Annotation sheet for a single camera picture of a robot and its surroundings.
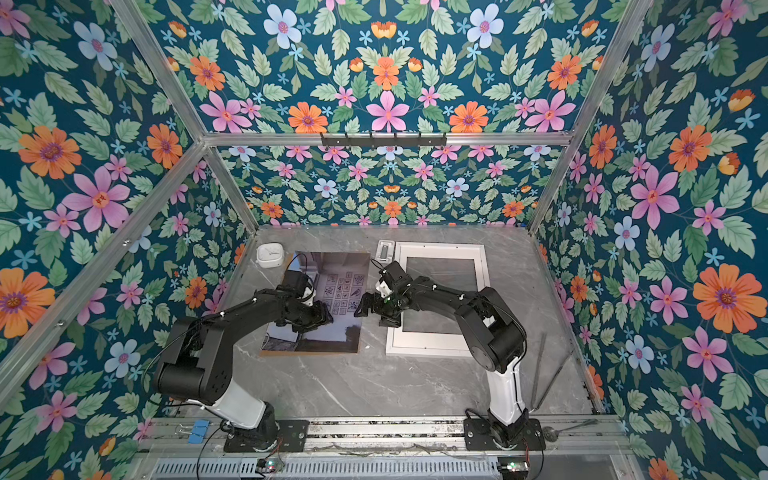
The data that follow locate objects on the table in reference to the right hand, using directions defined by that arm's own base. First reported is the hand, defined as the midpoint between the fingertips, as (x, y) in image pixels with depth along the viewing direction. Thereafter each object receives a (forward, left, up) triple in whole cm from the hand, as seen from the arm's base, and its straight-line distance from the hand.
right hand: (365, 316), depth 89 cm
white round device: (+26, +37, -2) cm, 46 cm away
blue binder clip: (-29, +41, -6) cm, 50 cm away
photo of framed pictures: (+18, +11, -5) cm, 22 cm away
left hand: (+2, +11, -2) cm, 11 cm away
